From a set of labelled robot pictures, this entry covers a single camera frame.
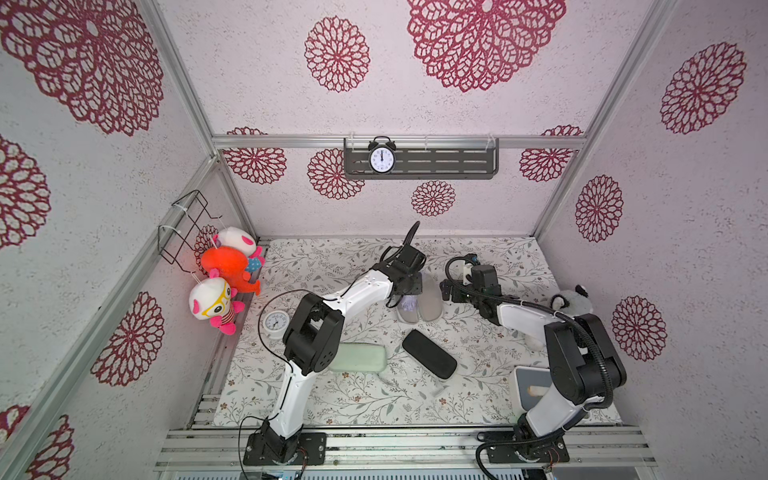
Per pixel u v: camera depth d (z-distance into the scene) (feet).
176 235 2.45
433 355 2.88
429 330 3.12
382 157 2.95
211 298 2.59
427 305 3.28
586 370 1.54
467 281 2.74
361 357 2.89
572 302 2.56
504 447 2.43
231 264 2.92
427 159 3.05
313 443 2.46
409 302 2.92
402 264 2.45
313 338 1.74
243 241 3.09
